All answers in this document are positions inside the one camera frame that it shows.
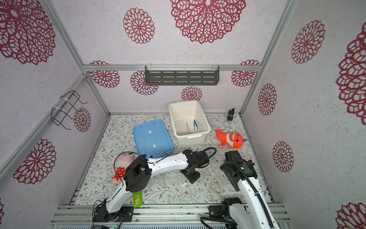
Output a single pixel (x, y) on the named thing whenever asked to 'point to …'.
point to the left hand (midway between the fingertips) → (189, 178)
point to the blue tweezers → (195, 123)
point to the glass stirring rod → (185, 183)
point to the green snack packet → (137, 199)
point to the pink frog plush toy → (123, 161)
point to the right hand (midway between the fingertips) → (229, 171)
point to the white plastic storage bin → (189, 123)
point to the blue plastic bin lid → (152, 139)
